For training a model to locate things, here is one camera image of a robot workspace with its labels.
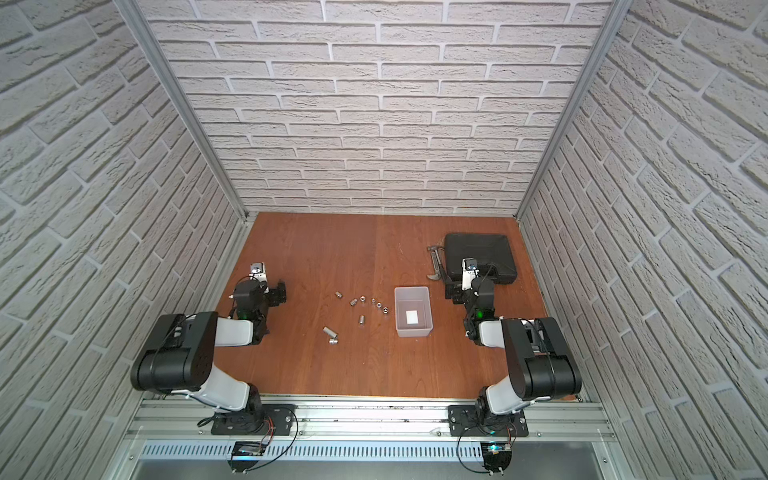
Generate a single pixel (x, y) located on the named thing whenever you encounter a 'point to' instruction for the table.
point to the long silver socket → (330, 332)
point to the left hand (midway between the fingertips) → (266, 276)
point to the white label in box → (412, 317)
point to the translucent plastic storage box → (413, 298)
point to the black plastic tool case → (492, 253)
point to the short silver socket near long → (333, 341)
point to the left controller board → (246, 455)
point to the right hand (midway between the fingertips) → (468, 276)
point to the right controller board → (496, 456)
